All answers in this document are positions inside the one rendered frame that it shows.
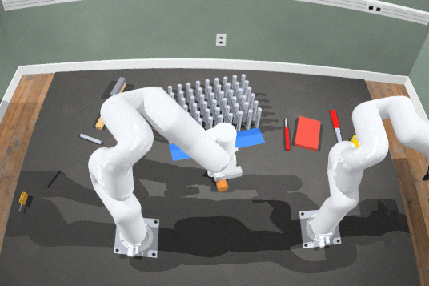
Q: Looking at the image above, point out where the blue flat bar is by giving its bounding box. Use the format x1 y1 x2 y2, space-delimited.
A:
170 128 265 161

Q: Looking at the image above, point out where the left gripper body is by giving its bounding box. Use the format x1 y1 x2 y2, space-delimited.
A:
207 155 236 177

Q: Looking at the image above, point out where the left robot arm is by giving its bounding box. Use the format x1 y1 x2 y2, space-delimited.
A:
88 87 243 257

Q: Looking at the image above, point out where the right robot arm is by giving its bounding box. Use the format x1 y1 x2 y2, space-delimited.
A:
306 96 429 248

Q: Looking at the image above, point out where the red rectangular block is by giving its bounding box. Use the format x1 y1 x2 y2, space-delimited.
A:
295 116 320 151

